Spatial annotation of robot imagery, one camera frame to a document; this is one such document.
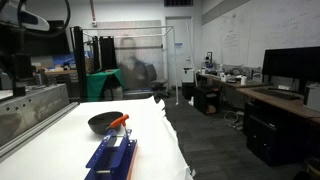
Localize orange handled tool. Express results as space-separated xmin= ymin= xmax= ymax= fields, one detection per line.
xmin=106 ymin=114 xmax=130 ymax=131

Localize black bowl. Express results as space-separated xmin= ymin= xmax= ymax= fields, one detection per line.
xmin=87 ymin=111 xmax=125 ymax=136

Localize grey office chair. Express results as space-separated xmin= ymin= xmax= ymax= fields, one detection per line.
xmin=145 ymin=63 xmax=170 ymax=99

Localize white door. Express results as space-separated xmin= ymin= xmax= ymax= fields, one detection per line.
xmin=165 ymin=16 xmax=195 ymax=88

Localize grey partition panel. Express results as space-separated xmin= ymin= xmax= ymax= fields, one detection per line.
xmin=94 ymin=19 xmax=164 ymax=91

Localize green bin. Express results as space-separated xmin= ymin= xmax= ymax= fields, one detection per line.
xmin=86 ymin=68 xmax=127 ymax=102

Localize white bottle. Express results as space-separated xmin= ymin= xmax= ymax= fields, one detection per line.
xmin=219 ymin=64 xmax=228 ymax=83

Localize blue tool rack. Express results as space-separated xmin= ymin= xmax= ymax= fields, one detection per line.
xmin=84 ymin=128 xmax=139 ymax=180

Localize black upright stand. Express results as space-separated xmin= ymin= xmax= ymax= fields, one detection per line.
xmin=69 ymin=26 xmax=88 ymax=102

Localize ceiling vent grille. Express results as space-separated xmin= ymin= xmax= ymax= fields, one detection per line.
xmin=163 ymin=0 xmax=194 ymax=7

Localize black cabinet under desk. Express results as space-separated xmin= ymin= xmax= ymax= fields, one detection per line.
xmin=244 ymin=100 xmax=312 ymax=168

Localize long wooden desk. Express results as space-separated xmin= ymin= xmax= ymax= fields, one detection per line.
xmin=196 ymin=72 xmax=320 ymax=125

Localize large black monitor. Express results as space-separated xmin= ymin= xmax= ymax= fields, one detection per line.
xmin=261 ymin=46 xmax=320 ymax=92

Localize white box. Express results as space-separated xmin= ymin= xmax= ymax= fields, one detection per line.
xmin=302 ymin=84 xmax=320 ymax=113

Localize white pipe frame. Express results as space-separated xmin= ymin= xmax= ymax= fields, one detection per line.
xmin=81 ymin=25 xmax=180 ymax=106

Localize coiled floor cables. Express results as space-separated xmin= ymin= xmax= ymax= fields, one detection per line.
xmin=223 ymin=110 xmax=245 ymax=131

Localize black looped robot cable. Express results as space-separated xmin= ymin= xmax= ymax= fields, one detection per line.
xmin=17 ymin=0 xmax=72 ymax=39

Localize black wall screen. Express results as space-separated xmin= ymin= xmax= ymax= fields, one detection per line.
xmin=23 ymin=19 xmax=71 ymax=57

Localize aluminum extrusion rail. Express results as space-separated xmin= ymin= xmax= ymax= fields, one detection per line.
xmin=0 ymin=101 xmax=80 ymax=163

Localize grey metal base plate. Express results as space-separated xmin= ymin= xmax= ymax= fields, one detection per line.
xmin=0 ymin=83 xmax=70 ymax=148

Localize black device on post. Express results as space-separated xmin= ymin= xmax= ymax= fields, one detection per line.
xmin=12 ymin=53 xmax=35 ymax=98

